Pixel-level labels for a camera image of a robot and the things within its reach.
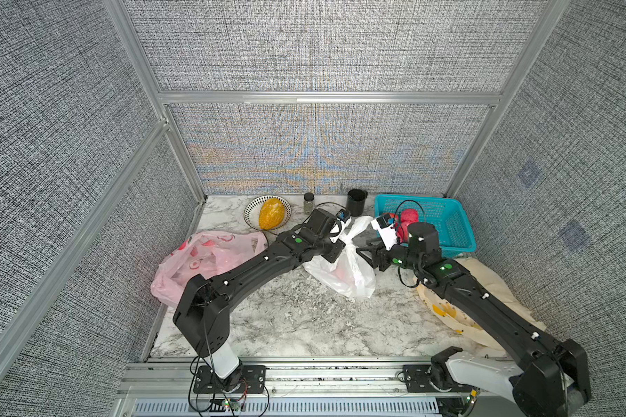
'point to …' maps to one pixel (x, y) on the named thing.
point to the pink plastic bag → (200, 254)
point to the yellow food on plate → (271, 214)
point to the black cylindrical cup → (356, 201)
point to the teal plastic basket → (449, 215)
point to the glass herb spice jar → (309, 204)
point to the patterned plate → (251, 211)
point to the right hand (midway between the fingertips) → (363, 239)
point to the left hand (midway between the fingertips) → (344, 241)
